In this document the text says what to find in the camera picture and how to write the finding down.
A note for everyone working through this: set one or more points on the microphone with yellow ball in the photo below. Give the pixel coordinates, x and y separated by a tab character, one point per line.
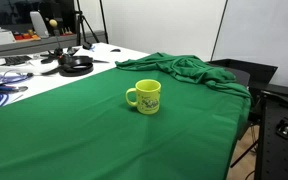
58	52

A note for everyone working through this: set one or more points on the black keyboard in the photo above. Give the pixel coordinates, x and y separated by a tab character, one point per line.
16	60

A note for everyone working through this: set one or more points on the white grey standing device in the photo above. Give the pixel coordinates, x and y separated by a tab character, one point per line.
39	24

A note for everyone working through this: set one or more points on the yellow-green ceramic mug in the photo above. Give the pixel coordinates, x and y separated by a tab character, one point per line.
145	96

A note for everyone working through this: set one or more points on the black perforated side table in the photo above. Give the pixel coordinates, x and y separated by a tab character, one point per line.
272	155

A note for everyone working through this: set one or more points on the green tablecloth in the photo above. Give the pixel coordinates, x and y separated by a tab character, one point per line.
87	131

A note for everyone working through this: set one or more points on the black computer mouse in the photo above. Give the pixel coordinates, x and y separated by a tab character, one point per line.
116	50

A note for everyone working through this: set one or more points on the black chair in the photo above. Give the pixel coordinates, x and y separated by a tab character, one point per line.
255	77

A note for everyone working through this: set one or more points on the black camera tripod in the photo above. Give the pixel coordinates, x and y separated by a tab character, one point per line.
82	23

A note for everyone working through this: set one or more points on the grey shelf bench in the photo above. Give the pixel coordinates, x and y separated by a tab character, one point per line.
31	47

